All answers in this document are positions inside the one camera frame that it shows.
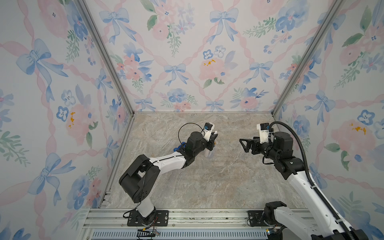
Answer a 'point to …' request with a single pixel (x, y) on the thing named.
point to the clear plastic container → (209, 154)
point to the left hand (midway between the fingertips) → (217, 133)
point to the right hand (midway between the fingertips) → (249, 138)
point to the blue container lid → (183, 144)
